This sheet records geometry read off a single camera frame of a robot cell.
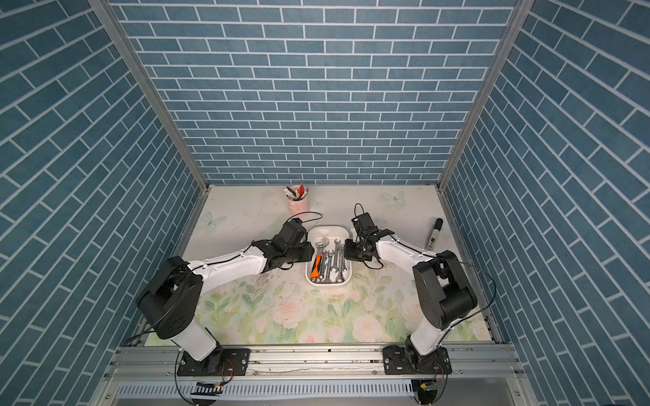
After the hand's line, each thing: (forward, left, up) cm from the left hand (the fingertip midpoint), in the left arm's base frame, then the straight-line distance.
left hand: (319, 252), depth 89 cm
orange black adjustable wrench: (-5, +1, -7) cm, 8 cm away
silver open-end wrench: (+8, -6, -6) cm, 12 cm away
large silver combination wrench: (-6, -8, -7) cm, 12 cm away
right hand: (+1, -10, -3) cm, 11 cm away
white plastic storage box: (+11, -9, -4) cm, 15 cm away
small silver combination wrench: (+3, -2, -7) cm, 8 cm away
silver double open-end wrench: (+2, -4, -7) cm, 8 cm away
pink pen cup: (+21, +10, +1) cm, 23 cm away
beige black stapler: (+15, -48, -2) cm, 51 cm away
